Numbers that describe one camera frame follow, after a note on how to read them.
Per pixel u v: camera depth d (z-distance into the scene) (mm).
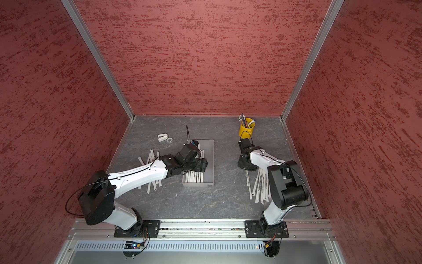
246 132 1072
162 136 1065
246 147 764
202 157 679
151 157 974
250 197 831
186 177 897
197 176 899
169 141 1065
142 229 672
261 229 659
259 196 840
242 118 970
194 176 897
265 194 851
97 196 425
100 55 875
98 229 756
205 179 900
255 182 894
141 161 969
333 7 709
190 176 897
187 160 645
